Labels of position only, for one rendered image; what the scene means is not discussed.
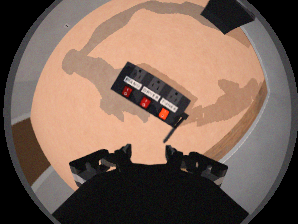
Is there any black power strip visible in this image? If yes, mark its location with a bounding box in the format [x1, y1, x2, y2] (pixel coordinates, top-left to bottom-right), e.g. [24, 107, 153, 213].
[111, 61, 191, 143]

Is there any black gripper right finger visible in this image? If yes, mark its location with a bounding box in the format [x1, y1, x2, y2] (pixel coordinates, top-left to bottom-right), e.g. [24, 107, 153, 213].
[161, 145, 228, 187]

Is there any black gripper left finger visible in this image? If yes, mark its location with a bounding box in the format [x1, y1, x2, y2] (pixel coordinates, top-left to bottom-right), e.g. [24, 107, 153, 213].
[69, 144, 138, 187]

